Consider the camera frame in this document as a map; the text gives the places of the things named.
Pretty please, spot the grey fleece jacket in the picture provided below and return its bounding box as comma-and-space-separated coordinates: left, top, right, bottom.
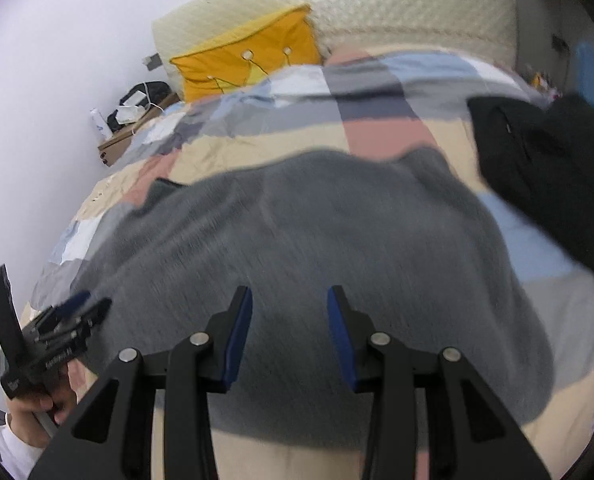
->
73, 148, 554, 448

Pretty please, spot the white left sleeve forearm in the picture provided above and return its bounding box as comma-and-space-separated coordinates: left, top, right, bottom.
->
0, 414, 44, 480

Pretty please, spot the person's left hand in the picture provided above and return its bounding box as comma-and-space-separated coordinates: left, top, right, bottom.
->
6, 365, 77, 448

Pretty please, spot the brown wooden nightstand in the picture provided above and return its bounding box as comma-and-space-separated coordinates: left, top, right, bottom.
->
98, 93, 180, 167

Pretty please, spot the white bottle on nightstand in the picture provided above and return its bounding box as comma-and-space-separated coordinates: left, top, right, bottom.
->
90, 108, 113, 142

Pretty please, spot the white box on nightstand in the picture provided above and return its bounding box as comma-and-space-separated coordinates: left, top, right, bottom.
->
115, 105, 145, 125

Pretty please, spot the black bag on nightstand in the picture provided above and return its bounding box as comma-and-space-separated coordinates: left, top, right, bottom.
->
106, 81, 171, 132

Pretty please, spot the black garment on bed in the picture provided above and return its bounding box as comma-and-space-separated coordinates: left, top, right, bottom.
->
467, 93, 594, 272

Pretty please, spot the patchwork colour-block duvet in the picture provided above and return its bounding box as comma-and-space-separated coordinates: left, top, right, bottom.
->
23, 47, 594, 479

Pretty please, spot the orange crown pillow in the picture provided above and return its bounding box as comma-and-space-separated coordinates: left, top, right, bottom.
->
170, 4, 322, 102

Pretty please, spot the cream quilted headboard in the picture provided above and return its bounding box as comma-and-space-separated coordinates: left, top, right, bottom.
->
152, 0, 517, 90

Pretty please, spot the white charging cable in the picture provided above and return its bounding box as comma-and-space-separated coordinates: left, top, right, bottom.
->
130, 84, 171, 137

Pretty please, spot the grey wall socket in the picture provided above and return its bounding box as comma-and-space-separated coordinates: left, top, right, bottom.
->
142, 53, 163, 72

